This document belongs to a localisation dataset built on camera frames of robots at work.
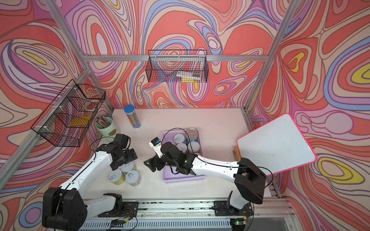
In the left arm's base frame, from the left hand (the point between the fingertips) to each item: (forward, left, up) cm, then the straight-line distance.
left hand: (129, 160), depth 84 cm
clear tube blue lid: (+28, +3, +12) cm, 31 cm away
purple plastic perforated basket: (-7, -23, -6) cm, 25 cm away
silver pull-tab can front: (-10, -3, -2) cm, 11 cm away
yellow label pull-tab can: (-10, +5, -2) cm, 11 cm away
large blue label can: (+16, -38, +4) cm, 41 cm away
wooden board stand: (+6, -65, -2) cm, 66 cm away
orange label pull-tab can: (+16, -29, -1) cm, 33 cm away
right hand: (-5, -16, +8) cm, 19 cm away
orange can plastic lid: (+9, -39, +2) cm, 40 cm away
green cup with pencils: (+19, +17, +7) cm, 26 cm away
